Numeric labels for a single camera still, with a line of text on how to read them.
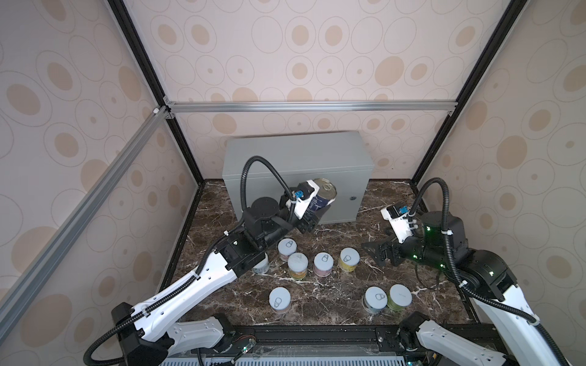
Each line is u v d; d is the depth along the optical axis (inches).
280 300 30.2
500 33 28.4
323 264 33.6
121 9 26.5
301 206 20.0
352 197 35.5
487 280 15.2
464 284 15.5
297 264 32.7
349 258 33.9
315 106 36.3
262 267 33.4
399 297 30.7
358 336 29.4
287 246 35.3
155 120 32.7
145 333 14.8
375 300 30.6
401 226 20.7
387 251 21.1
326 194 22.8
